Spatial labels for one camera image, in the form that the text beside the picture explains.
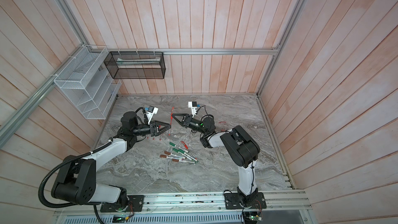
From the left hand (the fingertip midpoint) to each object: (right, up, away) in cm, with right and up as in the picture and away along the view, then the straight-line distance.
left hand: (169, 128), depth 79 cm
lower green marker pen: (+6, -17, +11) cm, 21 cm away
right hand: (+2, +5, -1) cm, 6 cm away
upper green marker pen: (-1, -12, +16) cm, 20 cm away
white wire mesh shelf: (-42, +23, 0) cm, 48 cm away
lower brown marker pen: (+4, -19, +8) cm, 21 cm away
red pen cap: (+32, +1, +25) cm, 40 cm away
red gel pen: (+1, +5, -1) cm, 6 cm away
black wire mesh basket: (-27, +40, +26) cm, 55 cm away
